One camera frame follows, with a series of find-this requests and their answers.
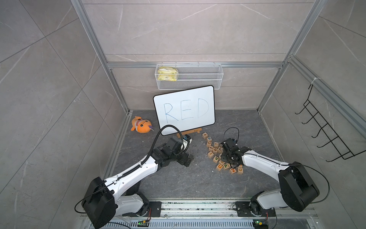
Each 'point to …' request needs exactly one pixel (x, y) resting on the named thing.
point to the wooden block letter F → (205, 135)
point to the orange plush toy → (141, 125)
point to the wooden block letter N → (232, 171)
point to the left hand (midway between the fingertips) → (188, 151)
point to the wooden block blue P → (209, 143)
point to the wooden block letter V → (216, 159)
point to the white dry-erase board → (188, 110)
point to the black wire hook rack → (337, 141)
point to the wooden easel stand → (178, 135)
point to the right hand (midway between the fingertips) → (225, 157)
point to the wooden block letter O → (240, 170)
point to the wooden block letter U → (219, 167)
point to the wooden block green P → (227, 166)
